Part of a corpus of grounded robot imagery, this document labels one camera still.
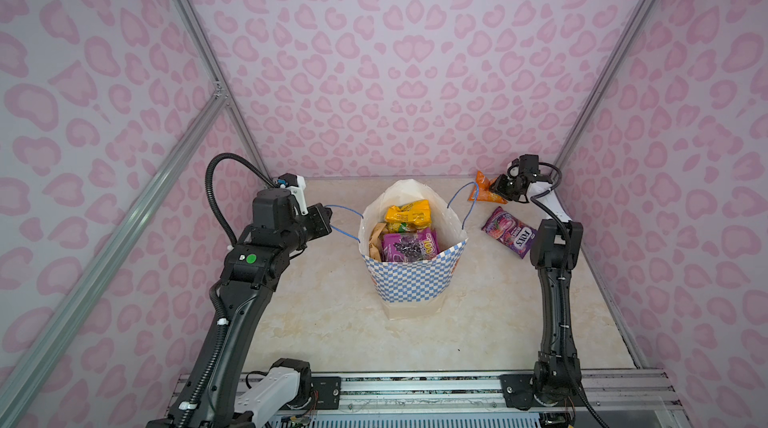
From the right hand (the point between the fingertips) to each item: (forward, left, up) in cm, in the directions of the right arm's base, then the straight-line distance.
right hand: (497, 183), depth 112 cm
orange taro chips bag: (-32, +43, +9) cm, 54 cm away
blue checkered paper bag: (-47, +31, +11) cm, 57 cm away
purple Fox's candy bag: (-21, -1, -2) cm, 21 cm away
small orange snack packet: (-4, +6, -1) cm, 7 cm away
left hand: (-35, +51, +30) cm, 69 cm away
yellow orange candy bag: (-28, +33, +15) cm, 46 cm away
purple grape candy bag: (-35, +33, +12) cm, 50 cm away
